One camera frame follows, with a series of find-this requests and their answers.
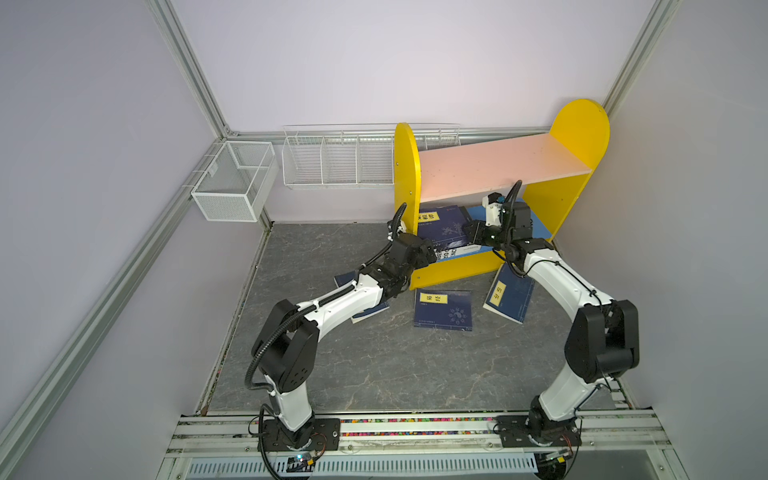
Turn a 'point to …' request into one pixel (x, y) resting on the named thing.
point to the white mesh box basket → (238, 184)
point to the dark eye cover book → (442, 254)
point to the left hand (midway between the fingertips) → (424, 249)
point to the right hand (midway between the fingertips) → (466, 227)
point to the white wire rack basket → (352, 155)
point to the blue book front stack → (444, 226)
